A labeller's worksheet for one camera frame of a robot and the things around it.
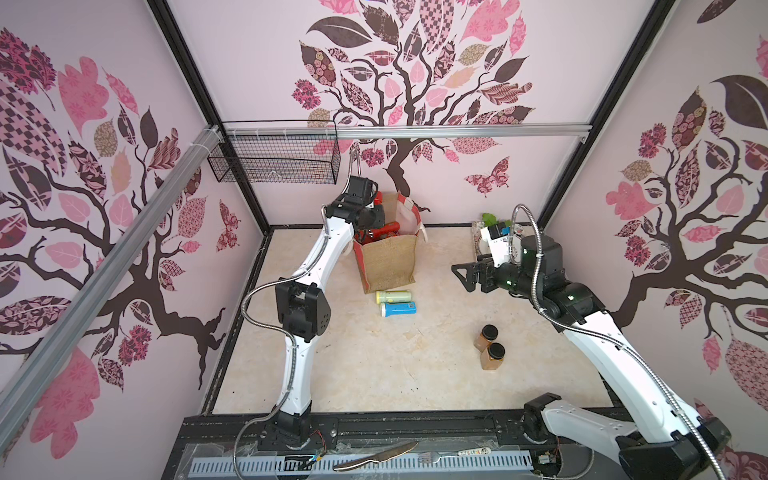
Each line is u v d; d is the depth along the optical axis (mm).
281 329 572
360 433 754
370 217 819
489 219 1167
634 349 432
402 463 697
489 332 811
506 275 601
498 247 608
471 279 619
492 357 776
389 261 921
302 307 579
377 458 697
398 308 937
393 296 970
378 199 944
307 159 805
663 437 376
